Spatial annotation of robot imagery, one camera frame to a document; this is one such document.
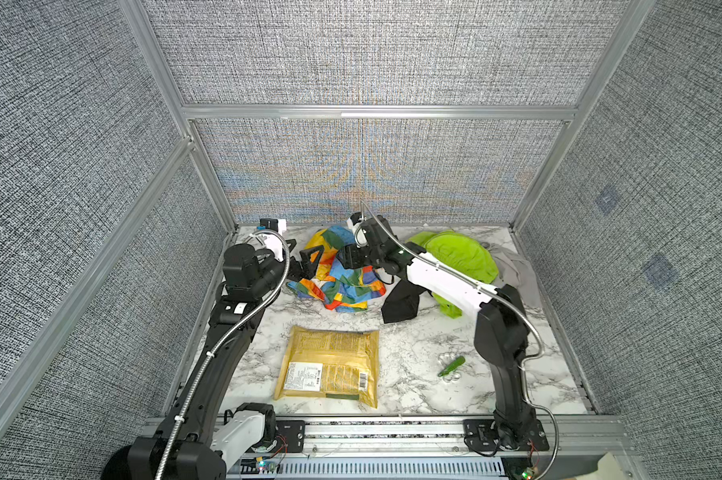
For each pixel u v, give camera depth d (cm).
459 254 95
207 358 46
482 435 73
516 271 99
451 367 83
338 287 92
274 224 61
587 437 75
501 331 50
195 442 38
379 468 70
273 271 61
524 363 55
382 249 67
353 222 79
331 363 79
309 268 64
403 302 97
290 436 73
